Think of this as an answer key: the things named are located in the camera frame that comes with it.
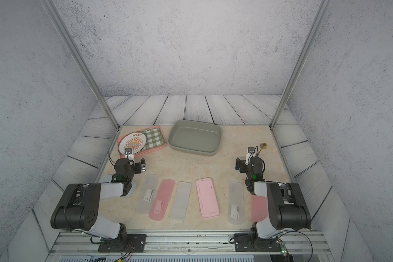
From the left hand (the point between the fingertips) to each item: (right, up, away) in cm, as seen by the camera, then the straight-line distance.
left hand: (136, 158), depth 94 cm
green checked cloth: (+5, +11, +19) cm, 22 cm away
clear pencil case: (+54, -24, -12) cm, 60 cm away
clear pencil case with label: (+9, -18, -7) cm, 21 cm away
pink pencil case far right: (+66, -24, -11) cm, 71 cm away
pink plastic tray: (+2, +3, +11) cm, 12 cm away
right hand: (+63, +1, -1) cm, 63 cm away
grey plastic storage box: (+33, +12, +21) cm, 41 cm away
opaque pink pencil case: (+40, -20, -9) cm, 46 cm away
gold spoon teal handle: (+77, +6, +13) cm, 78 cm away
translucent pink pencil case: (+16, -20, -9) cm, 28 cm away
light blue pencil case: (+2, -9, -31) cm, 32 cm away
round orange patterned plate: (-8, +10, +17) cm, 21 cm away
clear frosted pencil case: (+26, -21, -9) cm, 35 cm away
